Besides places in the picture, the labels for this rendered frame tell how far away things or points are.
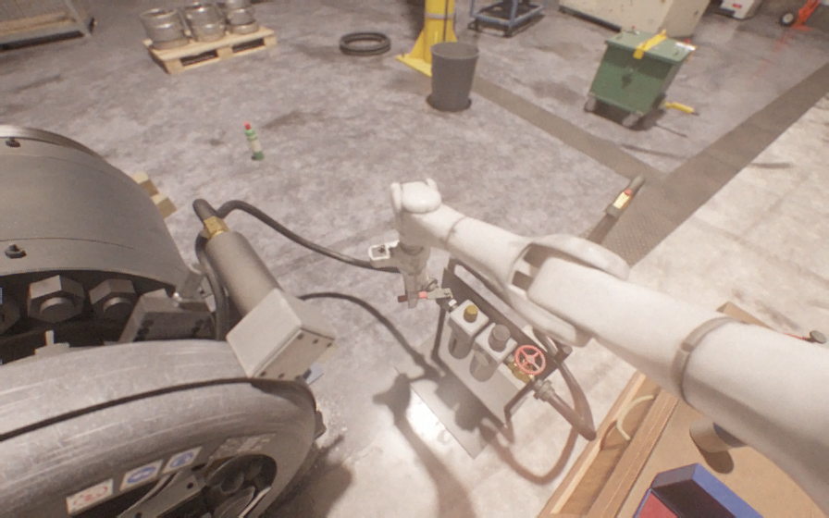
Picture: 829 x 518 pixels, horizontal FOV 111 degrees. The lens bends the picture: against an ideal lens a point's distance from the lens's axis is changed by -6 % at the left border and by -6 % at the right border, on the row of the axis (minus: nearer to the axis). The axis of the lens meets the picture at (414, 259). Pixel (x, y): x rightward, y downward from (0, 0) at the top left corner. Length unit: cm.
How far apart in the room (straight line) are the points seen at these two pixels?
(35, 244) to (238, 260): 33
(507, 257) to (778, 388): 25
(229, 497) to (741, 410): 74
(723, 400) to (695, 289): 175
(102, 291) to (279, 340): 37
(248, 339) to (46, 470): 21
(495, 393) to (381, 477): 49
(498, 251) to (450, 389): 91
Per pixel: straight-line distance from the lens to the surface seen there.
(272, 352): 47
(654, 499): 88
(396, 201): 56
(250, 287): 55
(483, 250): 42
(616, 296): 33
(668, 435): 95
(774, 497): 106
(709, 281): 213
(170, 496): 78
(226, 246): 63
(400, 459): 122
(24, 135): 135
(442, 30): 364
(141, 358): 46
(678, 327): 31
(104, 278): 75
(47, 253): 75
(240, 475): 76
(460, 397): 126
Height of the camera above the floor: 121
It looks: 51 degrees down
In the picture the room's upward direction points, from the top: 2 degrees clockwise
